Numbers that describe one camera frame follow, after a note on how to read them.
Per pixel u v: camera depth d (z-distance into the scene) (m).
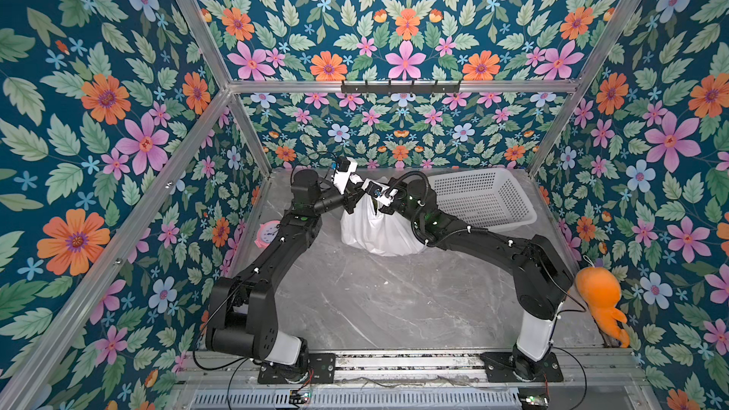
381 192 0.68
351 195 0.69
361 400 0.77
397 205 0.71
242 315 0.43
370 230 0.83
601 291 0.81
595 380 0.73
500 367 0.72
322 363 0.74
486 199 1.11
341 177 0.68
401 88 0.93
